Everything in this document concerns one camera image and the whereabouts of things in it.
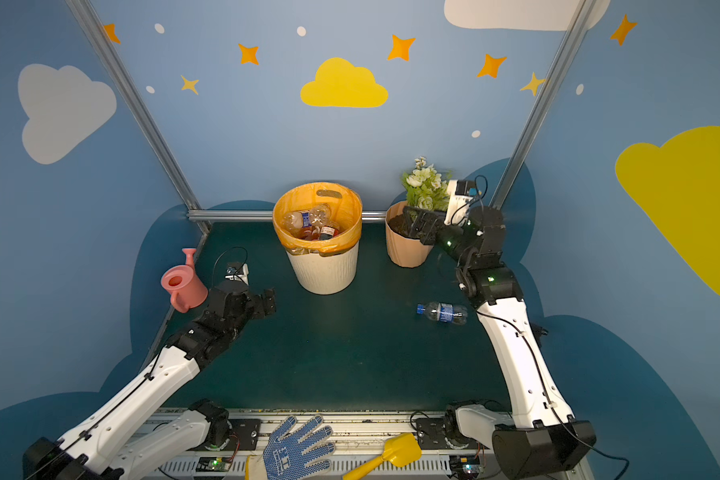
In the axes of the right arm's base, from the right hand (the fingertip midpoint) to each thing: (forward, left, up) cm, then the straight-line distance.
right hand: (422, 204), depth 66 cm
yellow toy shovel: (-42, +2, -43) cm, 60 cm away
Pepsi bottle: (-5, -12, -40) cm, 42 cm away
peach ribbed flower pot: (+14, 0, -31) cm, 35 cm away
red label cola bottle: (+12, +25, -23) cm, 37 cm away
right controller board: (-45, -14, -44) cm, 64 cm away
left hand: (-10, +41, -24) cm, 48 cm away
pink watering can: (-5, +68, -32) cm, 75 cm away
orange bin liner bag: (+21, +21, -19) cm, 35 cm away
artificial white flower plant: (+21, -4, -12) cm, 25 cm away
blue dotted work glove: (-45, +29, -42) cm, 69 cm away
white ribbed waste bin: (+1, +26, -30) cm, 40 cm away
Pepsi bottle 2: (+13, +36, -20) cm, 43 cm away
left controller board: (-48, +47, -43) cm, 79 cm away
